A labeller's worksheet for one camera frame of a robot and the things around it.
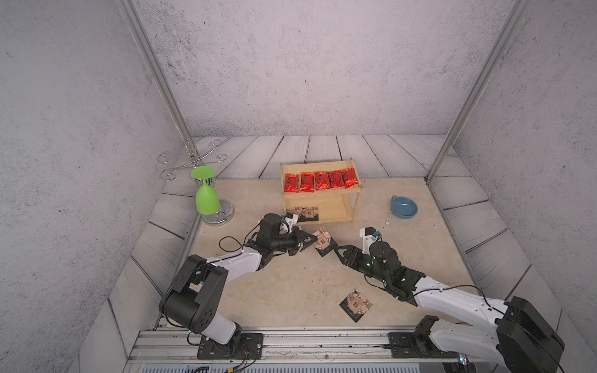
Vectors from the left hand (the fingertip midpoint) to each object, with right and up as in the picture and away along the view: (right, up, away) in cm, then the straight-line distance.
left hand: (320, 240), depth 81 cm
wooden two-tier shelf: (+8, +11, +26) cm, 29 cm away
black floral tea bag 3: (+2, -1, +2) cm, 3 cm away
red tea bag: (-10, +20, +8) cm, 24 cm away
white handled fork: (+32, +4, +23) cm, 39 cm away
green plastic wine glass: (-40, +15, +2) cm, 42 cm away
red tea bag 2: (-4, +21, +8) cm, 23 cm away
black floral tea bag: (-8, +9, +24) cm, 27 cm away
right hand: (+6, -4, -2) cm, 7 cm away
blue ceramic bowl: (+40, +10, +26) cm, 49 cm away
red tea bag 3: (+1, +22, +8) cm, 23 cm away
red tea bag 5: (+12, +22, +8) cm, 26 cm away
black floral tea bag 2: (-3, +7, +23) cm, 25 cm away
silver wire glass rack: (-42, +8, +30) cm, 52 cm away
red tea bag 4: (+7, +22, +8) cm, 24 cm away
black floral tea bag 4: (+12, -22, 0) cm, 25 cm away
